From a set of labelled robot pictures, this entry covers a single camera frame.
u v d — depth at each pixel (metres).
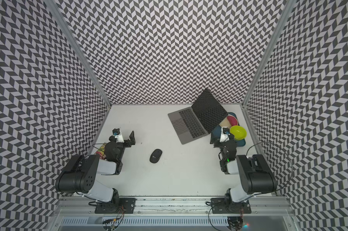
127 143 0.81
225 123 1.05
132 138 0.87
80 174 0.45
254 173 0.46
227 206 0.66
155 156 0.89
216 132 0.96
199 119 1.10
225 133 0.76
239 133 0.99
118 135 0.76
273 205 0.76
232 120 1.05
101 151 0.90
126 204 0.73
